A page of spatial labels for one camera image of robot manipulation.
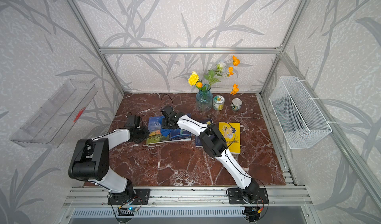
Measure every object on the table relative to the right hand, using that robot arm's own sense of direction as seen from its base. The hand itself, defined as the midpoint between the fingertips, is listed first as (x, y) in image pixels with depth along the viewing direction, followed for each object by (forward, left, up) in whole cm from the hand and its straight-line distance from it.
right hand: (165, 124), depth 100 cm
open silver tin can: (+16, -51, +3) cm, 53 cm away
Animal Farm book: (-7, +6, 0) cm, 9 cm away
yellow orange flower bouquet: (+20, -32, +25) cm, 45 cm away
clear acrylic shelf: (-19, +44, +30) cm, 56 cm away
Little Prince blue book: (-7, -10, -1) cm, 13 cm away
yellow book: (-6, -44, 0) cm, 45 cm away
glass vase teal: (+14, -27, +10) cm, 32 cm away
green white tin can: (+15, -37, +6) cm, 40 cm away
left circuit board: (-48, +11, -3) cm, 49 cm away
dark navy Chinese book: (+1, -28, +2) cm, 28 cm away
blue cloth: (-8, -1, +3) cm, 8 cm away
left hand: (-7, +9, 0) cm, 12 cm away
